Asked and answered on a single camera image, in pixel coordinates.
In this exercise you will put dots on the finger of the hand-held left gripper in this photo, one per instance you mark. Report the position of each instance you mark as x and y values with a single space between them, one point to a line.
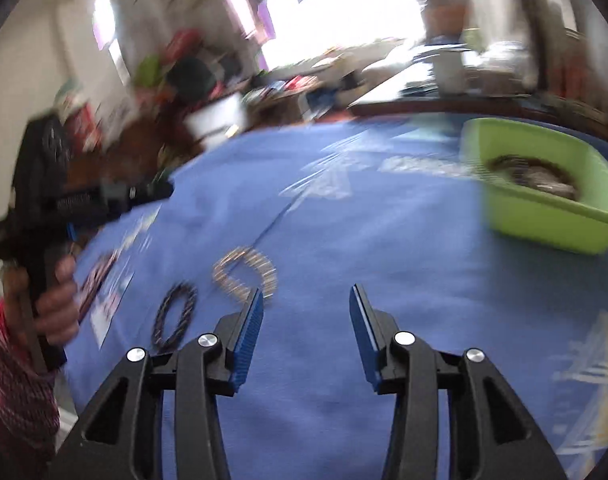
114 200

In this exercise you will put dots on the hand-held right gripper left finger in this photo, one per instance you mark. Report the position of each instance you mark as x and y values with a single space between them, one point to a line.
246 345

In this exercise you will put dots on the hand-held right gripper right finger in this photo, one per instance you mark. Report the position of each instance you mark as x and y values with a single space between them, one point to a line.
366 340

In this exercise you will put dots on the green plastic basket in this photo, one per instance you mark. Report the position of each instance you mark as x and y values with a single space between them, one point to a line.
534 230

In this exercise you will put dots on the person's left forearm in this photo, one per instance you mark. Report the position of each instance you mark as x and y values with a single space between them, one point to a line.
19 400

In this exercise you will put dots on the person's left hand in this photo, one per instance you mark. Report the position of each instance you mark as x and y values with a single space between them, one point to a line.
59 305

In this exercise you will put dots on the blue printed tablecloth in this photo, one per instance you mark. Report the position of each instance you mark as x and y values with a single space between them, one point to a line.
384 240

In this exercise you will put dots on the dark green duffel bag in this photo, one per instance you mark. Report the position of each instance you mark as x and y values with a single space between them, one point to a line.
191 80

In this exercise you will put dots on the dark wooden desk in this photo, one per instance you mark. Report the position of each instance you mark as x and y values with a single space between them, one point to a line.
434 105

